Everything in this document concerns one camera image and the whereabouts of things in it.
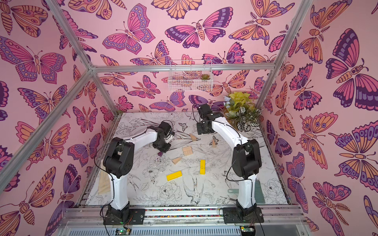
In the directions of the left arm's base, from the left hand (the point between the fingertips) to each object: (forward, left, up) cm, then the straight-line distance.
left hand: (166, 148), depth 99 cm
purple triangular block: (-5, +3, +2) cm, 6 cm away
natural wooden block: (-3, -15, 0) cm, 15 cm away
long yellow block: (-18, -7, -1) cm, 20 cm away
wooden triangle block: (+8, -18, +1) cm, 20 cm away
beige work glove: (-23, +34, -1) cm, 41 cm away
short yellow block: (-14, -24, 0) cm, 28 cm away
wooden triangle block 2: (-9, -7, +1) cm, 12 cm away
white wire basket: (+34, -18, +34) cm, 52 cm away
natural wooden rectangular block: (0, -14, -1) cm, 14 cm away
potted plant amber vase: (+10, -46, +25) cm, 53 cm away
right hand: (+6, -25, +13) cm, 29 cm away
